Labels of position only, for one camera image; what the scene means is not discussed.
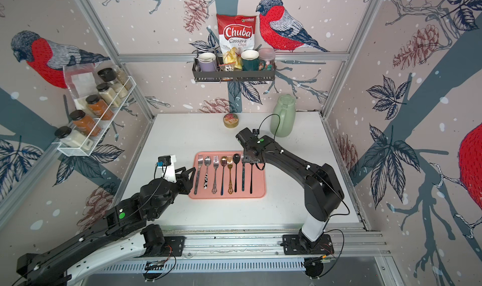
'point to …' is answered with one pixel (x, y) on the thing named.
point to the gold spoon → (223, 161)
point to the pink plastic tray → (225, 175)
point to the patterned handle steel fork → (200, 160)
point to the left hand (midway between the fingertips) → (195, 166)
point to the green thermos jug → (283, 118)
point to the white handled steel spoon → (206, 161)
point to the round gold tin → (231, 120)
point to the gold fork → (230, 158)
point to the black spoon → (236, 158)
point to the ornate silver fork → (216, 162)
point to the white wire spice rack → (123, 93)
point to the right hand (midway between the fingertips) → (252, 155)
